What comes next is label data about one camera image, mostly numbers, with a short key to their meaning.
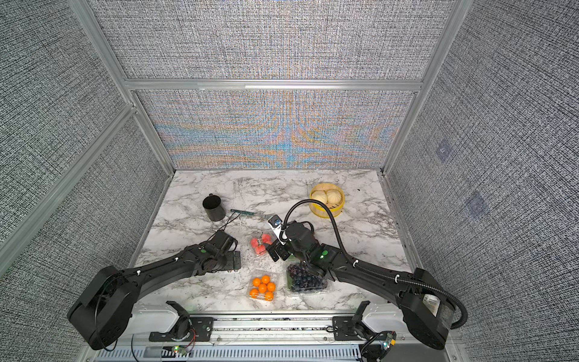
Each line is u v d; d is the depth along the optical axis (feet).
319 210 3.24
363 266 1.63
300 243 1.95
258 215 3.38
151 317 1.76
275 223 2.19
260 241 2.95
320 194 3.29
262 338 2.40
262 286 2.62
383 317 1.95
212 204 3.12
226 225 3.29
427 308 1.34
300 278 2.63
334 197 3.31
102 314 1.35
